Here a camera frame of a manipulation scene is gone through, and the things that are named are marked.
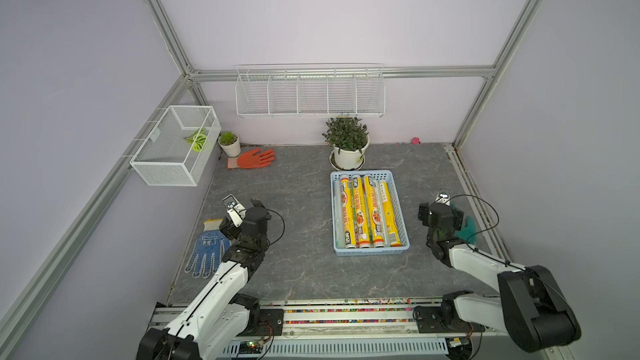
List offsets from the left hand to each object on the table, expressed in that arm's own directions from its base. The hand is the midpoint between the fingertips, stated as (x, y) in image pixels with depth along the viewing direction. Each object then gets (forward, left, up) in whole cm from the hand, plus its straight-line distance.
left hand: (243, 209), depth 81 cm
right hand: (0, -69, -6) cm, 69 cm away
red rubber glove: (+36, +5, -16) cm, 39 cm away
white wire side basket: (+18, +22, +11) cm, 30 cm away
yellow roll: (+1, -36, -8) cm, 37 cm away
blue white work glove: (-4, +14, -15) cm, 22 cm away
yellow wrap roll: (0, -45, -8) cm, 46 cm away
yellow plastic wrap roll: (-5, -51, -11) cm, 53 cm away
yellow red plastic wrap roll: (0, -40, -8) cm, 41 cm away
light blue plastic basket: (+18, -53, -9) cm, 57 cm away
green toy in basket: (+20, +14, +14) cm, 28 cm away
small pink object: (+43, -76, -16) cm, 88 cm away
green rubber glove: (-7, -80, -15) cm, 82 cm away
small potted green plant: (+40, +14, -8) cm, 43 cm away
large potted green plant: (+29, -39, +2) cm, 49 cm away
